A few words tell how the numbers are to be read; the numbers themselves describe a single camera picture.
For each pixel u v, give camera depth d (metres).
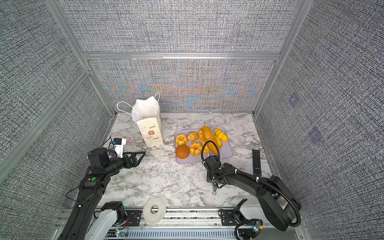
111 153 0.61
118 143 0.67
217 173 0.62
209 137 0.97
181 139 1.00
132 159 0.66
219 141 0.98
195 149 0.95
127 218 0.73
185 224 0.73
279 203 0.43
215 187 0.82
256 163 0.91
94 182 0.53
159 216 0.73
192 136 1.00
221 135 1.03
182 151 0.92
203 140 1.00
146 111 0.96
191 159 0.94
